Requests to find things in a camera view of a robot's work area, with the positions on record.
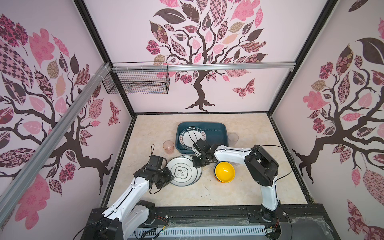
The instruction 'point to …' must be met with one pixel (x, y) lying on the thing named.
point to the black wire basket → (139, 81)
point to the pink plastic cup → (168, 147)
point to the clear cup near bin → (233, 138)
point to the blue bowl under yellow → (215, 174)
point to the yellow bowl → (224, 172)
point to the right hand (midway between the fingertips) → (192, 163)
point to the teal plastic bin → (216, 133)
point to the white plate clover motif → (183, 170)
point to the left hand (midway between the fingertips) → (173, 180)
